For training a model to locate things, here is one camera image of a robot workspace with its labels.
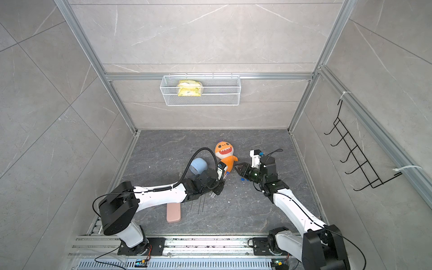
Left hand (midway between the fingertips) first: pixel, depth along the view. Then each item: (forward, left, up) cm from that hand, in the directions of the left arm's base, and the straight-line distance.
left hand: (226, 177), depth 84 cm
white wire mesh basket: (+50, +3, +18) cm, 53 cm away
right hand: (+3, -5, +6) cm, 8 cm away
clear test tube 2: (-9, +12, -11) cm, 19 cm away
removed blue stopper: (-5, -7, +7) cm, 11 cm away
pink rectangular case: (-13, +27, -9) cm, 31 cm away
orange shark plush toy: (+19, 0, -3) cm, 19 cm away
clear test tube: (-10, +14, -11) cm, 21 cm away
